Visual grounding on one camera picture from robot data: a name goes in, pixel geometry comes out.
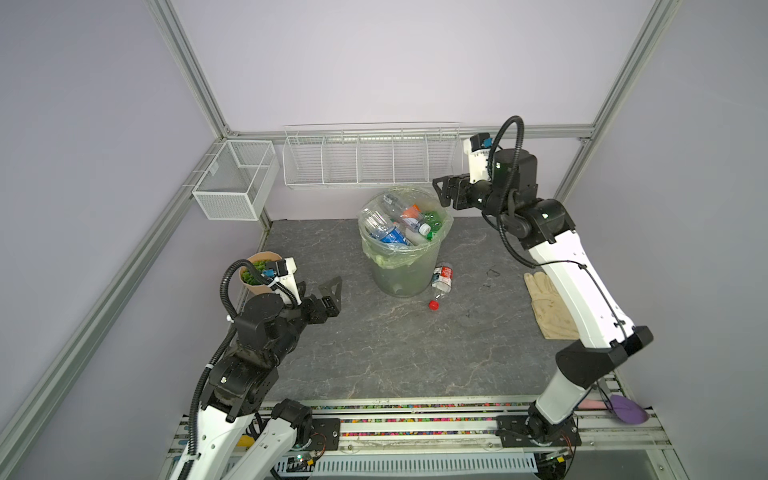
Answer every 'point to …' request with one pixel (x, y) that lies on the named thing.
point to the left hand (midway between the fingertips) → (324, 286)
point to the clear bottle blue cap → (395, 208)
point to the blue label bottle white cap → (381, 228)
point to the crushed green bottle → (434, 221)
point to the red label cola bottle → (441, 283)
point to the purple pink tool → (627, 411)
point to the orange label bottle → (412, 212)
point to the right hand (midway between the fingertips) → (448, 180)
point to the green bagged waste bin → (404, 271)
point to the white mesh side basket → (234, 185)
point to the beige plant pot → (263, 256)
